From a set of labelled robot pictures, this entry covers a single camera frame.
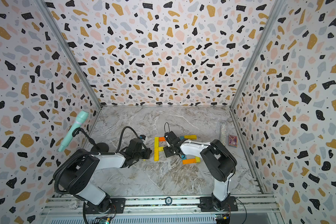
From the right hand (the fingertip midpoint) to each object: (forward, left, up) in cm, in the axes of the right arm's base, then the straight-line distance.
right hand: (170, 151), depth 94 cm
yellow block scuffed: (+12, -14, -1) cm, 19 cm away
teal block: (-4, -8, +22) cm, 24 cm away
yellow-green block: (-5, -18, 0) cm, 19 cm away
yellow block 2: (+1, +6, 0) cm, 6 cm away
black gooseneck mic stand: (-1, +47, +5) cm, 48 cm away
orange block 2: (-7, -13, 0) cm, 14 cm away
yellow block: (-3, +9, 0) cm, 9 cm away
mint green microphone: (+1, +43, +34) cm, 55 cm away
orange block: (+10, +7, -1) cm, 12 cm away
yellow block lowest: (+6, +10, +1) cm, 12 cm away
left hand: (-1, +10, +1) cm, 10 cm away
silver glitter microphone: (+21, -39, +1) cm, 45 cm away
